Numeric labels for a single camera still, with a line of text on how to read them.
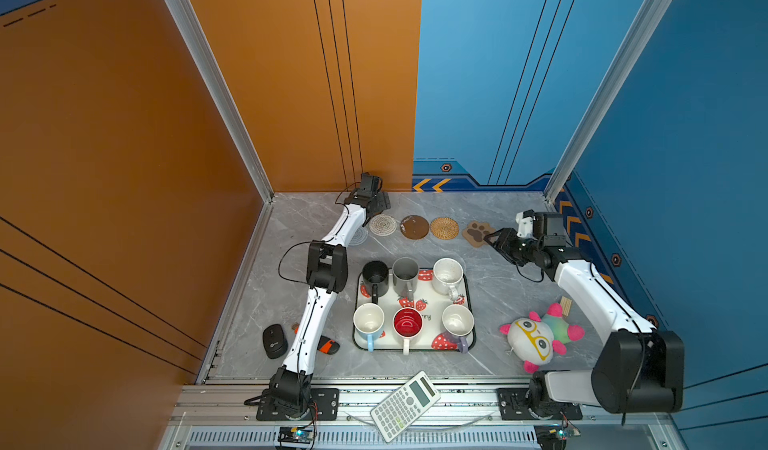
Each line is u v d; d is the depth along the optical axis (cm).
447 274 95
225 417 72
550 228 64
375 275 92
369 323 85
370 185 92
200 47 79
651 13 74
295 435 71
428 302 91
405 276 91
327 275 73
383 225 109
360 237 106
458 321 86
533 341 76
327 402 74
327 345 82
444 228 109
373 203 89
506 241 74
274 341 81
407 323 85
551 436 71
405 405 72
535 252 64
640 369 40
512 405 73
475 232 108
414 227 109
